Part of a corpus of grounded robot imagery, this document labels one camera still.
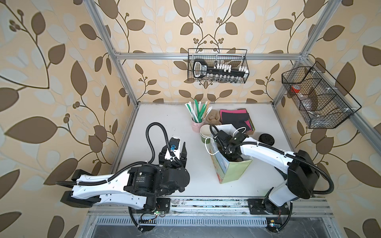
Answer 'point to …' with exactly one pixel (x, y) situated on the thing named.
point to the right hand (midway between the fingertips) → (225, 159)
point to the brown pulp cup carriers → (213, 117)
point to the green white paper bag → (227, 171)
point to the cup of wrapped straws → (199, 114)
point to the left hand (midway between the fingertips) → (181, 145)
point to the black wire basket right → (321, 101)
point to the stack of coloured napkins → (239, 118)
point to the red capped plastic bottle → (306, 103)
